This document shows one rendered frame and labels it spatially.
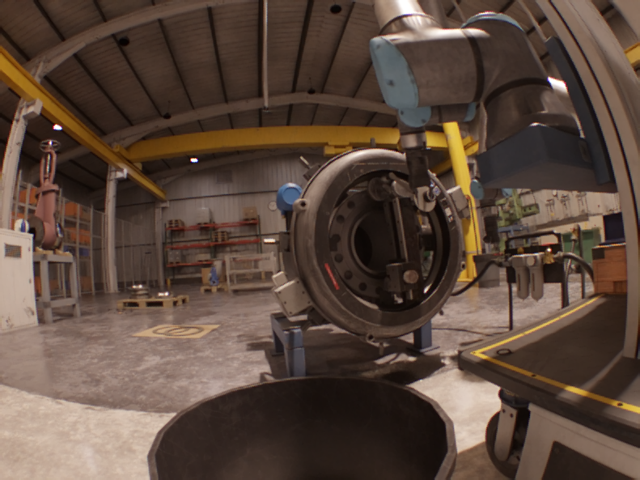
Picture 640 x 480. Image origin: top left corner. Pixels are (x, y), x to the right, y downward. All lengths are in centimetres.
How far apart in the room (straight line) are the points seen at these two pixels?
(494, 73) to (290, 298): 83
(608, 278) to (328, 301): 107
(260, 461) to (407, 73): 67
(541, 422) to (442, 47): 61
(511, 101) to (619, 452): 52
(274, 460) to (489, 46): 78
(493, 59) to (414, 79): 15
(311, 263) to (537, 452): 80
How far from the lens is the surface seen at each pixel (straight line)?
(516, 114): 49
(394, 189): 110
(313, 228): 93
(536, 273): 155
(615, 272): 124
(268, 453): 50
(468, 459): 82
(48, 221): 477
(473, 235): 471
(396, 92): 51
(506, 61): 55
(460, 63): 52
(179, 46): 1066
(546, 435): 50
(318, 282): 93
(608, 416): 42
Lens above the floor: 54
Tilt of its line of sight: 5 degrees up
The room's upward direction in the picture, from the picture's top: 6 degrees counter-clockwise
